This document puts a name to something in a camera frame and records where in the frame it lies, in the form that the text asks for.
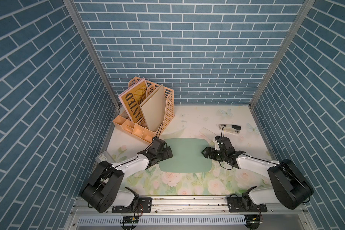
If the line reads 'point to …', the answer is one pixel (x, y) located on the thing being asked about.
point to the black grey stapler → (230, 128)
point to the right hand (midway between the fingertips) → (206, 154)
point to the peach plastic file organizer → (141, 128)
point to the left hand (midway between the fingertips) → (170, 154)
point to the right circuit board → (252, 221)
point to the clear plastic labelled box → (103, 156)
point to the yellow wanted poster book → (132, 97)
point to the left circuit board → (130, 220)
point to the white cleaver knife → (208, 134)
